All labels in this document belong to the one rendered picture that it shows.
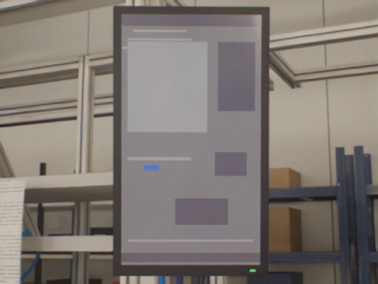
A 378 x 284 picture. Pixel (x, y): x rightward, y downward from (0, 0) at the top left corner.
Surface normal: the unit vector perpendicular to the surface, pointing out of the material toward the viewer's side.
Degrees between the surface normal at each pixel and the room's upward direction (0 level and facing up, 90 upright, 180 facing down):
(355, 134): 90
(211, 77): 101
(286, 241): 90
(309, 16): 90
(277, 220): 90
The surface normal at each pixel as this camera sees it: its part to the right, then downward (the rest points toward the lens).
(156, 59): 0.02, 0.01
